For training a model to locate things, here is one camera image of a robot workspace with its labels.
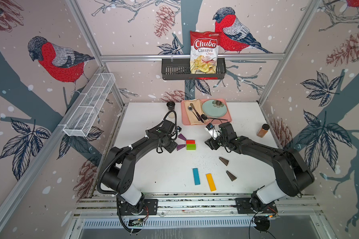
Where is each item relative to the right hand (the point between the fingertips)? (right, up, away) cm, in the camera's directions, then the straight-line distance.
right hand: (209, 137), depth 92 cm
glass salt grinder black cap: (-25, +21, +12) cm, 35 cm away
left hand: (-23, -2, -1) cm, 23 cm away
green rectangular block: (-11, -7, +3) cm, 14 cm away
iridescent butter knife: (-6, +16, +22) cm, 28 cm away
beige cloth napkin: (-5, +24, +29) cm, 37 cm away
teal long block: (-9, -21, -9) cm, 25 cm away
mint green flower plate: (+9, +20, +25) cm, 33 cm away
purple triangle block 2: (-19, -7, +3) cm, 20 cm away
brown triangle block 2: (+11, -21, -10) cm, 26 cm away
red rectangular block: (-12, -4, +5) cm, 14 cm away
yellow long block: (-1, -24, -11) cm, 26 cm away
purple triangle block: (-18, -1, +6) cm, 19 cm away
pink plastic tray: (-16, +10, +18) cm, 26 cm away
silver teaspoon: (-11, +19, +24) cm, 33 cm away
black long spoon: (0, +12, +18) cm, 22 cm away
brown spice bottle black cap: (+36, +3, +3) cm, 36 cm away
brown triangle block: (+8, -14, -4) cm, 16 cm away
